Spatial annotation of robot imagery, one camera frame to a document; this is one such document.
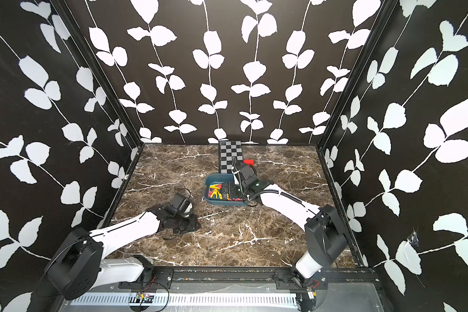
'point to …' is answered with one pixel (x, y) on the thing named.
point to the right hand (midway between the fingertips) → (226, 188)
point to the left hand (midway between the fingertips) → (200, 224)
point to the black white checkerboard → (228, 149)
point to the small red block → (249, 162)
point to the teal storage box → (227, 181)
